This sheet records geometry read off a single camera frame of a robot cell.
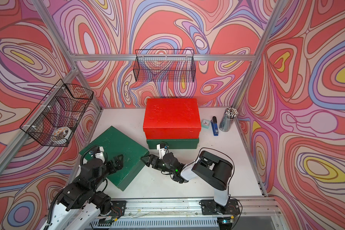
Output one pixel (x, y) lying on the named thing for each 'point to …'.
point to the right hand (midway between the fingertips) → (144, 164)
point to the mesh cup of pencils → (228, 119)
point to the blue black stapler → (214, 126)
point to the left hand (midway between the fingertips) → (118, 158)
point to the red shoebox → (171, 118)
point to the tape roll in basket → (64, 132)
